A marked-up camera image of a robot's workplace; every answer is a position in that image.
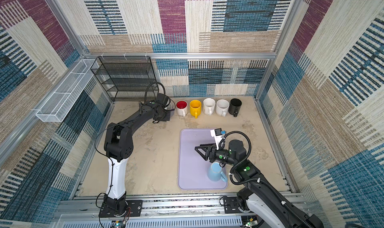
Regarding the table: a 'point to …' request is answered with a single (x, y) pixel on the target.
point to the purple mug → (169, 110)
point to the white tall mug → (208, 106)
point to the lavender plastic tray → (192, 168)
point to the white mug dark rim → (181, 107)
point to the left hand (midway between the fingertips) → (166, 115)
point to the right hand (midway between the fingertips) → (198, 150)
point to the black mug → (234, 106)
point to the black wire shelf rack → (126, 78)
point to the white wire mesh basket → (52, 110)
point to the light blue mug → (215, 173)
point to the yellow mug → (195, 108)
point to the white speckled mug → (222, 107)
